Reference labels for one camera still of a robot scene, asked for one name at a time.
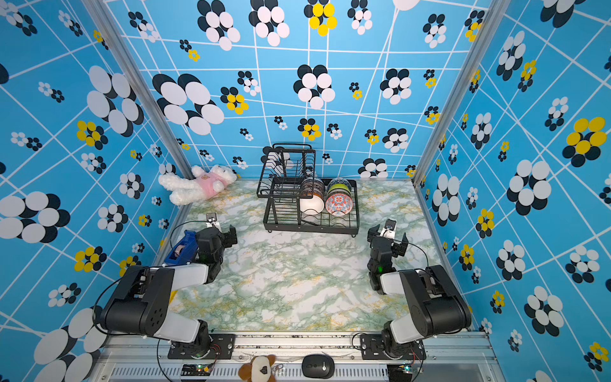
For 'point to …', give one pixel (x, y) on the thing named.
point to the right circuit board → (399, 372)
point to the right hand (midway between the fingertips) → (396, 230)
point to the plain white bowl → (315, 203)
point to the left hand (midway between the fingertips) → (221, 225)
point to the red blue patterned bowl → (339, 204)
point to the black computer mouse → (318, 366)
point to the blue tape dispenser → (184, 251)
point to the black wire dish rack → (297, 201)
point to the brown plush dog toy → (258, 370)
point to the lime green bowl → (339, 186)
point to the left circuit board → (196, 369)
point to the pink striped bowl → (336, 191)
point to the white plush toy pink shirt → (200, 186)
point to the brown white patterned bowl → (313, 186)
